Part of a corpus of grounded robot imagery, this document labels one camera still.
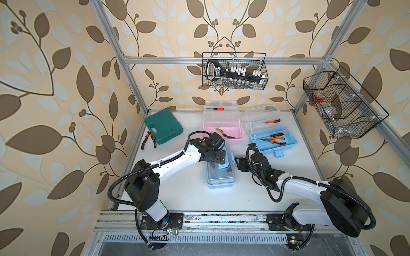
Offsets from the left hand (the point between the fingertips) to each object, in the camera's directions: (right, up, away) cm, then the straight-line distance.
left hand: (215, 156), depth 84 cm
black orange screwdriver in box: (+40, +11, +18) cm, 45 cm away
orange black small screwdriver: (+38, +19, +19) cm, 47 cm away
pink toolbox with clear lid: (+6, +23, +32) cm, 40 cm away
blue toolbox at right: (+31, +3, +18) cm, 36 cm away
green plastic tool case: (-35, +16, +26) cm, 46 cm away
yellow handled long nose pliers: (+7, +11, +23) cm, 26 cm away
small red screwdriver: (+2, +28, +22) cm, 35 cm away
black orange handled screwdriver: (+7, -7, -3) cm, 10 cm away
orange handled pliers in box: (+38, +7, +19) cm, 43 cm away
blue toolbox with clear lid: (+2, -10, -2) cm, 10 cm away
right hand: (+14, -2, +4) cm, 14 cm away
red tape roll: (+54, +31, -3) cm, 62 cm away
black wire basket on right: (+62, +24, -9) cm, 67 cm away
